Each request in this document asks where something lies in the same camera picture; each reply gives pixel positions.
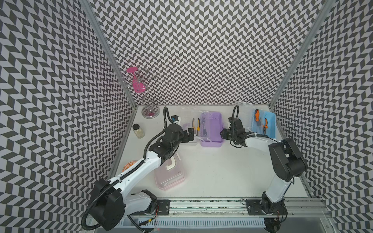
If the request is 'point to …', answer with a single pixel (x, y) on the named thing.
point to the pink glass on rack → (138, 86)
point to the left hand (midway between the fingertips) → (186, 130)
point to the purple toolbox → (212, 130)
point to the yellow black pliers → (196, 130)
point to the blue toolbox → (246, 113)
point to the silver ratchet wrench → (204, 131)
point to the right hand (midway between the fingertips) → (222, 134)
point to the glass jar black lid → (138, 131)
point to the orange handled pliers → (264, 127)
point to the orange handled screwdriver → (257, 115)
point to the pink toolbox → (170, 173)
